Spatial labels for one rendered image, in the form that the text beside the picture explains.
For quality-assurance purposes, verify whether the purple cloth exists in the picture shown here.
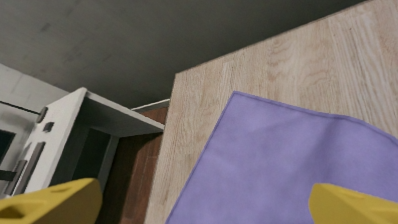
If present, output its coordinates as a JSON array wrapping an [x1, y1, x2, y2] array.
[[164, 90, 398, 224]]

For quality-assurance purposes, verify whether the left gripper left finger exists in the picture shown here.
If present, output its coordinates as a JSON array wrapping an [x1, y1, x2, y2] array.
[[0, 179, 103, 224]]

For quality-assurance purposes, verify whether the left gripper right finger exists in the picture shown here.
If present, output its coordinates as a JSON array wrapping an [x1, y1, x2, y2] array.
[[308, 183, 398, 224]]

